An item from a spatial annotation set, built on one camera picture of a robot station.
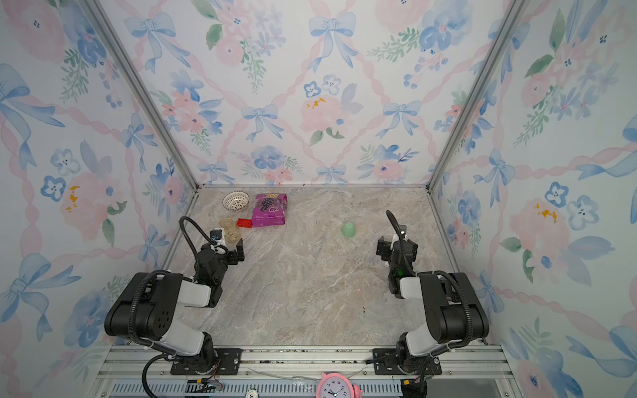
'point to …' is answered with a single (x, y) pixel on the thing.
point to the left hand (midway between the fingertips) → (230, 238)
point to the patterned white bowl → (235, 201)
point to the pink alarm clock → (335, 385)
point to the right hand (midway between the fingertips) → (398, 237)
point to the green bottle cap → (348, 230)
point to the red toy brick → (246, 223)
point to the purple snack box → (270, 210)
